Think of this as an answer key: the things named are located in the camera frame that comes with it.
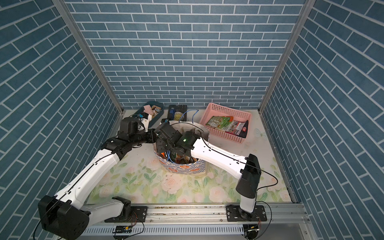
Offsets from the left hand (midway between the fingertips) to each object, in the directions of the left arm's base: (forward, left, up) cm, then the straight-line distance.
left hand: (163, 132), depth 77 cm
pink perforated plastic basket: (+39, -30, -21) cm, 54 cm away
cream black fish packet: (+17, -46, -17) cm, 52 cm away
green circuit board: (-39, +18, -27) cm, 51 cm away
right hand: (-7, +1, 0) cm, 7 cm away
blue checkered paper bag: (-19, -13, +1) cm, 23 cm away
